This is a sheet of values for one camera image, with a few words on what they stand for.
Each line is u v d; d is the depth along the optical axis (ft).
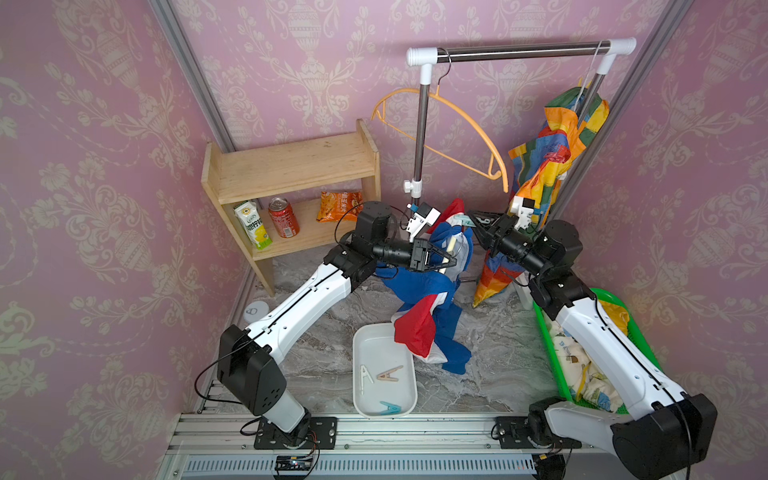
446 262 2.05
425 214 2.01
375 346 2.94
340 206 2.95
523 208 2.09
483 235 2.01
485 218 2.13
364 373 2.73
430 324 2.18
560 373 2.46
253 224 2.56
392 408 2.55
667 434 1.23
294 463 2.37
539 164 2.12
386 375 2.70
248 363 1.35
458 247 2.34
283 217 2.67
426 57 1.73
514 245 1.95
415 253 1.89
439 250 2.05
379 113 2.39
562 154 2.02
